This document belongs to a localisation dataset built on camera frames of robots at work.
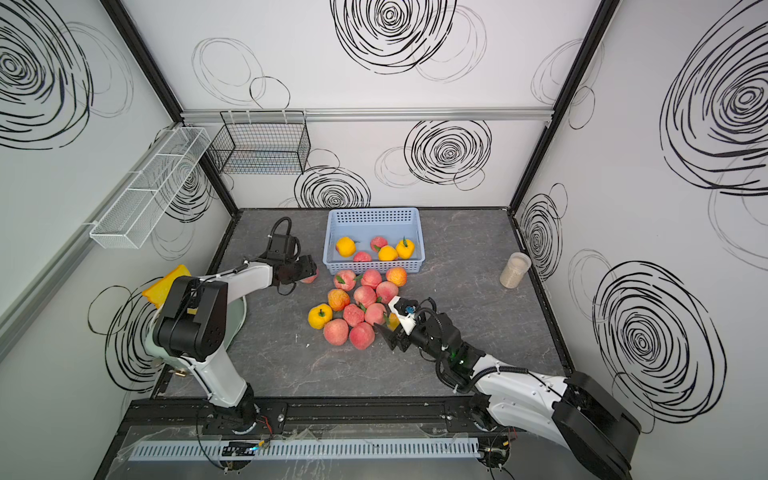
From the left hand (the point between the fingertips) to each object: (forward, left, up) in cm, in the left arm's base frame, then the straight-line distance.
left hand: (307, 267), depth 99 cm
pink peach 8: (-23, -21, +2) cm, 31 cm away
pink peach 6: (-17, -24, +2) cm, 29 cm away
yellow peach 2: (+5, -26, +3) cm, 27 cm away
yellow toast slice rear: (-20, +29, +17) cm, 39 cm away
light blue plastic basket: (+22, -17, -1) cm, 27 cm away
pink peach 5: (-17, -17, +1) cm, 24 cm away
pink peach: (+3, -18, +2) cm, 19 cm away
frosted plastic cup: (-3, -67, +4) cm, 67 cm away
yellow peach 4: (-18, -8, +2) cm, 20 cm away
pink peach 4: (-11, -20, +2) cm, 23 cm away
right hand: (-21, -27, +11) cm, 36 cm away
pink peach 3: (-5, -22, +3) cm, 23 cm away
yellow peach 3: (+7, -33, +2) cm, 34 cm away
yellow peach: (+8, -12, +1) cm, 15 cm away
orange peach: (-4, -30, +3) cm, 31 cm away
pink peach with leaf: (-6, -14, +2) cm, 15 cm away
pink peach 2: (-6, -3, +2) cm, 7 cm away
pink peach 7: (-23, -13, +2) cm, 26 cm away
